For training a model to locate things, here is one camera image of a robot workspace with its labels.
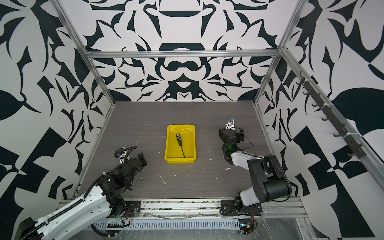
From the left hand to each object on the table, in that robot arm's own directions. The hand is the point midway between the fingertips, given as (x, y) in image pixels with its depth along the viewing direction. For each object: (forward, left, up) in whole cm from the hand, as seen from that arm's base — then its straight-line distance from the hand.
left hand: (137, 155), depth 81 cm
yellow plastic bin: (+7, -18, -11) cm, 22 cm away
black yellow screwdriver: (+12, -22, -9) cm, 27 cm away
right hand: (+15, -55, +2) cm, 58 cm away
